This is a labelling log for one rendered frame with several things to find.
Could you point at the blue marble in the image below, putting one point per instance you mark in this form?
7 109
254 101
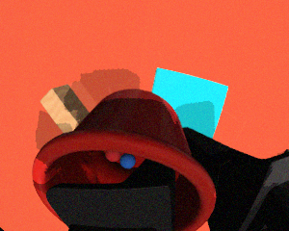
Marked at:
127 160

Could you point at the dark red translucent cup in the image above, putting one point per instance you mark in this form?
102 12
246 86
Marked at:
130 121

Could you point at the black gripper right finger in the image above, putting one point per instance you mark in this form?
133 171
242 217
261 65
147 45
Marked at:
241 181

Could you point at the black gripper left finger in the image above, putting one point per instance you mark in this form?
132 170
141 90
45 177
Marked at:
145 199

